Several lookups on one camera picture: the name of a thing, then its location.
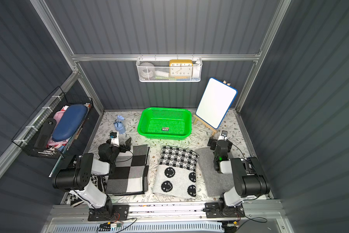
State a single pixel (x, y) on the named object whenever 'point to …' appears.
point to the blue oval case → (69, 121)
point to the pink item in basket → (52, 143)
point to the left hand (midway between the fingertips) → (124, 137)
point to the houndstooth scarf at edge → (100, 181)
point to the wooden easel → (205, 124)
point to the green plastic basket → (165, 123)
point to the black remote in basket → (44, 137)
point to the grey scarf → (216, 183)
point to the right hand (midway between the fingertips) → (224, 137)
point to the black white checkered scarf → (129, 175)
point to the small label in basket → (165, 129)
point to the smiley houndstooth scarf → (176, 174)
